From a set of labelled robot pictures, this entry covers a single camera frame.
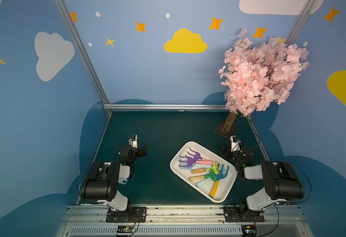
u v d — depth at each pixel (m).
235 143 0.82
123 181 0.82
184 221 0.73
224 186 0.84
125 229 0.72
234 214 0.75
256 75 0.63
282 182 0.47
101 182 0.45
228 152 0.84
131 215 0.69
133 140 0.80
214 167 0.89
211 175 0.85
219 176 0.86
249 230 0.73
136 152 0.82
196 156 0.96
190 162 0.93
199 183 0.84
